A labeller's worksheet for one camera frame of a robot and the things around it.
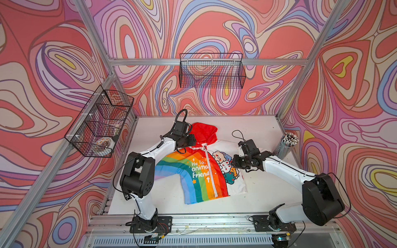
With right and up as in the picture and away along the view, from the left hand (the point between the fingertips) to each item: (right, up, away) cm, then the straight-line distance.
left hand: (195, 140), depth 93 cm
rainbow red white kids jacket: (+6, -17, -2) cm, 18 cm away
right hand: (+22, -15, -6) cm, 27 cm away
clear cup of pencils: (+52, +1, -10) cm, 53 cm away
